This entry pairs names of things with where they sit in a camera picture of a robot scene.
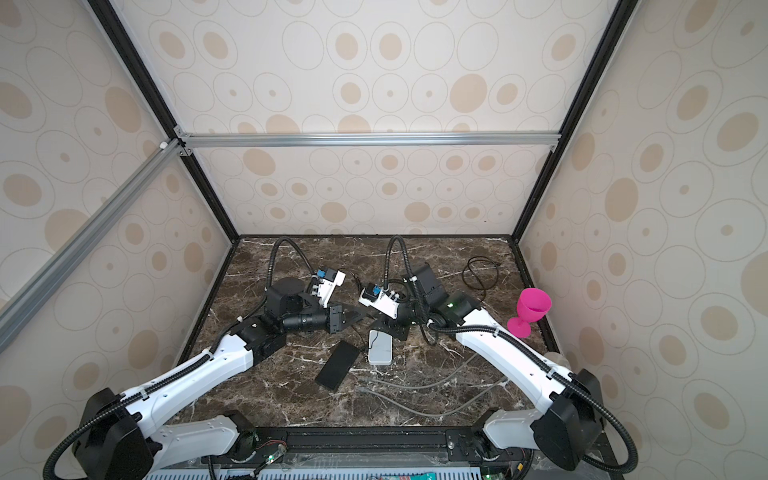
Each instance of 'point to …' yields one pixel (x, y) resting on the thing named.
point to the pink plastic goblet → (533, 304)
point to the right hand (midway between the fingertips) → (377, 317)
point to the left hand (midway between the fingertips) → (370, 316)
